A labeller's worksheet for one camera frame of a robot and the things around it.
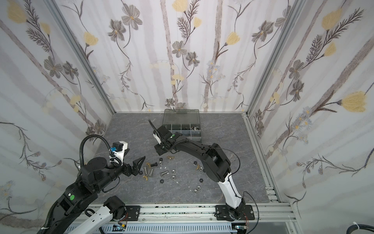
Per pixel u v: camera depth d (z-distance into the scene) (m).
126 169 0.56
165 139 0.70
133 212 0.73
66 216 0.42
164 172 0.88
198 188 0.82
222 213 0.73
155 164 0.91
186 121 1.28
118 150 0.53
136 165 0.58
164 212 0.75
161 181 0.86
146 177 0.86
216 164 0.52
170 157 0.94
